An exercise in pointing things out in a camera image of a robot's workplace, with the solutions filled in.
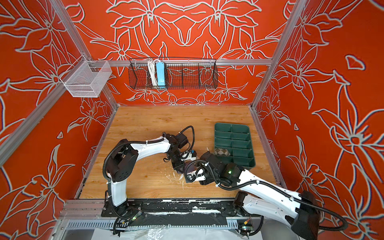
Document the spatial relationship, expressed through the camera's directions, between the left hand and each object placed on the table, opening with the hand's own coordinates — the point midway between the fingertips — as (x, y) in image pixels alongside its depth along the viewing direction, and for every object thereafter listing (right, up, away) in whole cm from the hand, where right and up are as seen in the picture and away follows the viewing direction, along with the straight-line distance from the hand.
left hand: (183, 169), depth 85 cm
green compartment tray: (+34, +17, +9) cm, 39 cm away
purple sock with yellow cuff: (+3, 0, -3) cm, 5 cm away
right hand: (+7, +4, -10) cm, 13 cm away
